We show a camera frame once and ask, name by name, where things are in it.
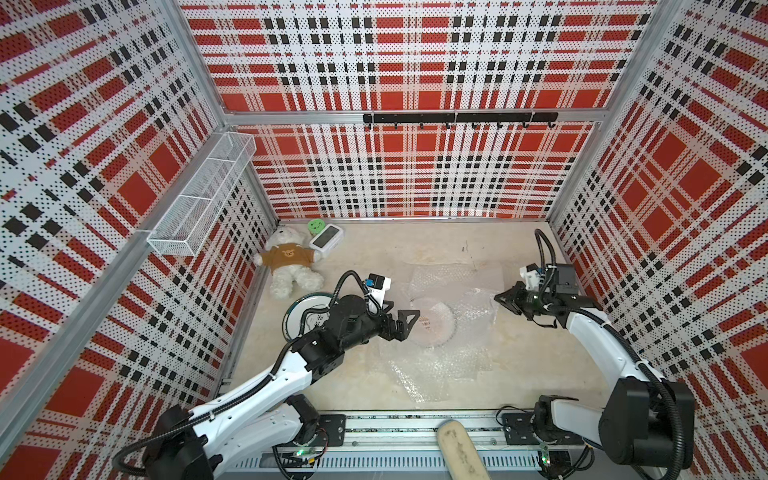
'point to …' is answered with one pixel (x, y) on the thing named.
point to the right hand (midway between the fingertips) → (497, 297)
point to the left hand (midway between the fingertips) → (409, 309)
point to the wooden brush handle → (461, 457)
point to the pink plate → (436, 322)
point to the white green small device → (327, 239)
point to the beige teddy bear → (290, 261)
